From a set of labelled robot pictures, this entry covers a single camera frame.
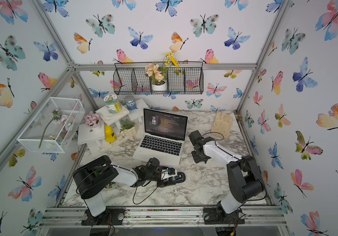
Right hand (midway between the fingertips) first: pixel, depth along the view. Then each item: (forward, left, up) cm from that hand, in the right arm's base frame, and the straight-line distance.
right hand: (203, 155), depth 90 cm
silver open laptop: (+16, +26, -4) cm, 31 cm away
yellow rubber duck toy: (+8, +59, +5) cm, 60 cm away
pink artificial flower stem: (+4, +76, +28) cm, 81 cm away
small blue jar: (+26, +47, +16) cm, 56 cm away
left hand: (-12, +16, -5) cm, 21 cm away
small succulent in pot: (+15, +48, +6) cm, 50 cm away
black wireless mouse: (-13, +13, -3) cm, 19 cm away
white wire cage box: (-6, +74, +28) cm, 80 cm away
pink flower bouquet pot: (+7, +63, +21) cm, 66 cm away
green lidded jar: (+16, +53, +23) cm, 60 cm away
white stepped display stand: (+7, +73, +4) cm, 74 cm away
